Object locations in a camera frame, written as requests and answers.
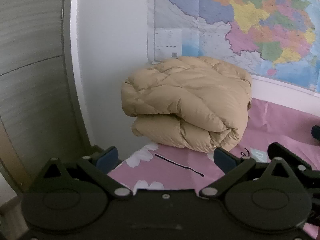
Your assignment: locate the tan puffer down jacket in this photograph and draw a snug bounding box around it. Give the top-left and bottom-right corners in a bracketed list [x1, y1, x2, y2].
[121, 56, 252, 153]

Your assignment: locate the pink floral bed sheet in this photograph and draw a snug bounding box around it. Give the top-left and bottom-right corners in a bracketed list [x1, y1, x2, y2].
[108, 99, 319, 192]

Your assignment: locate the grey wooden door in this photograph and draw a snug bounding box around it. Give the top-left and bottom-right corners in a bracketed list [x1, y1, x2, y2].
[1, 0, 91, 193]

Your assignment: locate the colourful wall map poster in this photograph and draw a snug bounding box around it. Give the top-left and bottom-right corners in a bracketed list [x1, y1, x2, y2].
[147, 0, 319, 93]

